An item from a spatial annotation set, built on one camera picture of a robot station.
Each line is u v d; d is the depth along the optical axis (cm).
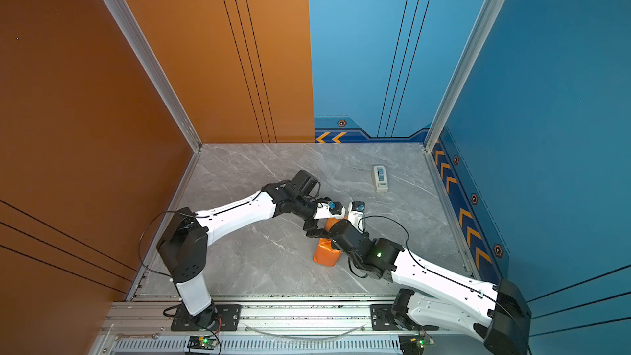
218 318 72
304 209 71
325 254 74
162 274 51
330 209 68
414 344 70
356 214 67
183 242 50
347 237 55
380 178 103
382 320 72
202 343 71
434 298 48
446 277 46
